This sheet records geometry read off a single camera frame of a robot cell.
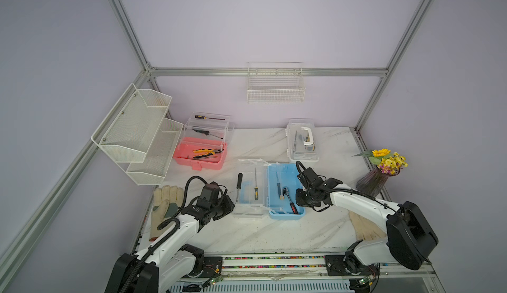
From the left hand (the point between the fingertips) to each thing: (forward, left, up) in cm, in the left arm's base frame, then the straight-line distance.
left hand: (234, 206), depth 85 cm
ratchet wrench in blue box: (+9, -24, -3) cm, 26 cm away
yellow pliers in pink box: (+32, +17, -2) cm, 37 cm away
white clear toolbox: (+34, -34, +5) cm, 49 cm away
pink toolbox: (+36, +20, +1) cm, 41 cm away
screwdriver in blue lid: (+5, -2, +8) cm, 10 cm away
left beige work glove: (+3, +31, -2) cm, 31 cm away
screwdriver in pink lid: (+50, +20, +8) cm, 55 cm away
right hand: (+2, -30, -1) cm, 30 cm away
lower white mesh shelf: (+14, +38, +7) cm, 41 cm away
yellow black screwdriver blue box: (+7, -10, +4) cm, 13 cm away
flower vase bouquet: (+9, -62, +20) cm, 65 cm away
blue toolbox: (+7, -15, +3) cm, 17 cm away
